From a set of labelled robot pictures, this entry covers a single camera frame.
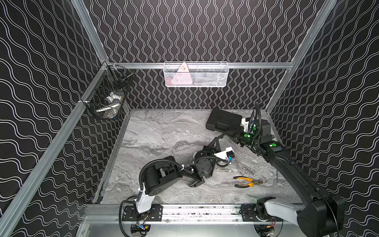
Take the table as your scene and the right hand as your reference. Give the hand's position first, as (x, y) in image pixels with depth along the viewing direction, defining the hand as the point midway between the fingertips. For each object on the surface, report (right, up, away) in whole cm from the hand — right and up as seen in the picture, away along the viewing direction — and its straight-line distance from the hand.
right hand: (225, 131), depth 77 cm
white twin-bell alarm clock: (-12, -14, -14) cm, 24 cm away
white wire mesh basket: (-5, +39, +26) cm, 47 cm away
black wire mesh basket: (-69, +34, +23) cm, 80 cm away
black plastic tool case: (+5, +6, +29) cm, 30 cm away
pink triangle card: (-23, +33, +13) cm, 42 cm away
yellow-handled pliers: (+18, -29, +7) cm, 35 cm away
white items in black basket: (-64, +16, +9) cm, 66 cm away
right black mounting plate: (+11, -41, -3) cm, 42 cm away
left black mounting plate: (-36, -42, -2) cm, 56 cm away
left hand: (-6, -2, 0) cm, 6 cm away
